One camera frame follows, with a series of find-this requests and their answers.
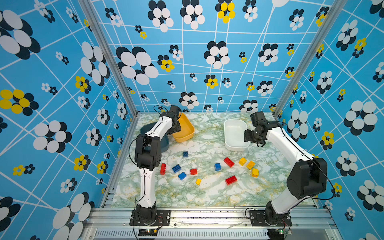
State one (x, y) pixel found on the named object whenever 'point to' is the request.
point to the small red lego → (193, 171)
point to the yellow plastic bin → (187, 129)
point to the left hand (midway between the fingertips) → (175, 129)
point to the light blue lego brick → (182, 176)
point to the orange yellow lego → (250, 165)
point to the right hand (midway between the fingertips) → (251, 138)
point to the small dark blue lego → (185, 154)
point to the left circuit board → (148, 232)
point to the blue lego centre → (217, 167)
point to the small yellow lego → (198, 181)
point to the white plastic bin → (234, 135)
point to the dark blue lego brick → (176, 168)
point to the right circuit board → (275, 234)
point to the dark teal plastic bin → (165, 140)
